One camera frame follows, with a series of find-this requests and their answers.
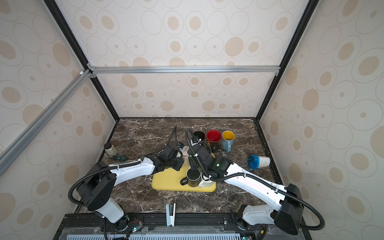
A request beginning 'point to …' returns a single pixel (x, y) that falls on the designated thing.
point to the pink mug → (185, 151)
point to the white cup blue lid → (255, 162)
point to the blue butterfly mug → (228, 137)
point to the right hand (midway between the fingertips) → (194, 155)
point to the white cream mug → (205, 184)
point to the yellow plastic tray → (169, 180)
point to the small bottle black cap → (110, 149)
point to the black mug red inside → (192, 179)
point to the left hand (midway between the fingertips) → (186, 159)
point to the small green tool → (122, 158)
